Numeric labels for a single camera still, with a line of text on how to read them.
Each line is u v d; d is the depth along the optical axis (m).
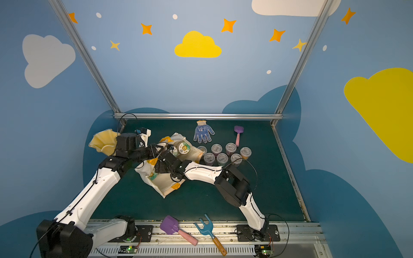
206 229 0.76
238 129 1.15
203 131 1.18
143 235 0.74
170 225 0.77
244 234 0.75
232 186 0.51
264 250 0.71
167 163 0.68
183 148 0.96
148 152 0.69
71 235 0.37
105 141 0.87
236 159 0.95
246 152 0.98
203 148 1.01
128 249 0.71
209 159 0.96
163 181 0.86
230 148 1.01
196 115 1.22
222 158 0.96
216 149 1.00
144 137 0.70
